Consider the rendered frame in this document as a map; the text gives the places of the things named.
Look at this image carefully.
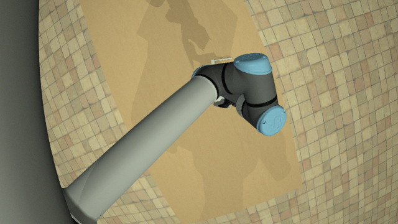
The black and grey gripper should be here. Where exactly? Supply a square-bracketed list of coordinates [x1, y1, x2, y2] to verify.
[213, 98, 236, 108]

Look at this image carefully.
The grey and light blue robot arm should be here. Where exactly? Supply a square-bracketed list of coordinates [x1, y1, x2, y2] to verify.
[0, 0, 287, 224]

